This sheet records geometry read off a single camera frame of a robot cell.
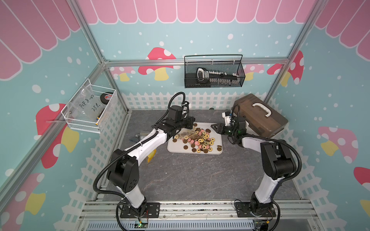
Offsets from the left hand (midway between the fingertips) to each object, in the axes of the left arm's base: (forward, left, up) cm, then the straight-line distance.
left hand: (194, 120), depth 84 cm
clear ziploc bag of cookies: (+4, +4, -20) cm, 21 cm away
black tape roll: (+7, +51, +11) cm, 52 cm away
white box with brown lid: (+7, -45, -7) cm, 46 cm away
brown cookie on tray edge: (-6, -17, -21) cm, 28 cm away
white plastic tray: (-6, +9, -22) cm, 24 cm away
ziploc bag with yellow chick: (-14, +27, -18) cm, 35 cm away
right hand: (+4, -12, -9) cm, 15 cm away
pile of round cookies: (-2, -3, -18) cm, 18 cm away
